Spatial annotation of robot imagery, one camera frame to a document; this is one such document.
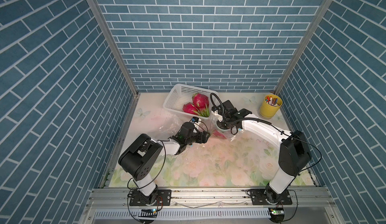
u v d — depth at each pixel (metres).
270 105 0.96
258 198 0.73
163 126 0.95
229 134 0.77
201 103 0.97
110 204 0.72
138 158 0.47
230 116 0.68
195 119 0.83
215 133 0.87
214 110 0.80
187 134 0.73
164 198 0.73
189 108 1.00
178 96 1.16
